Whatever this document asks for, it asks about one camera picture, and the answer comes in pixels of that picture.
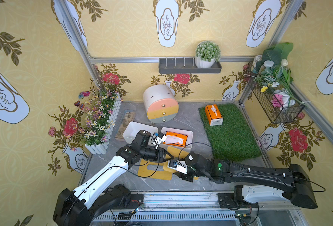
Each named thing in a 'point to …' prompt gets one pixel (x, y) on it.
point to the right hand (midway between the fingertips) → (178, 158)
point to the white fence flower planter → (99, 109)
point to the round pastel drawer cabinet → (161, 105)
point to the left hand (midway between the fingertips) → (168, 156)
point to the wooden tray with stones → (128, 116)
